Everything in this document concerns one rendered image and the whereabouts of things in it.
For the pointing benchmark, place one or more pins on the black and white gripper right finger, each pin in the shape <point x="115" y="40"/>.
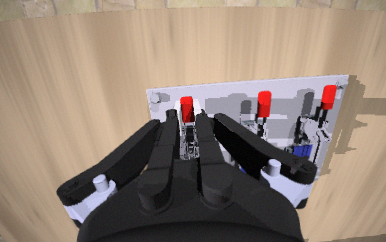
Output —
<point x="289" y="174"/>

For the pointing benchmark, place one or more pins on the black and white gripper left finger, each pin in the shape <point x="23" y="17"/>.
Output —
<point x="83" y="193"/>

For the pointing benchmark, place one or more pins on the red-handled toggle clamp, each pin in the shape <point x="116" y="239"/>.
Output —
<point x="263" y="111"/>
<point x="188" y="132"/>

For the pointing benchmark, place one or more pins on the toggle clamp with red handle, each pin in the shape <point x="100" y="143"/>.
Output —
<point x="308" y="126"/>

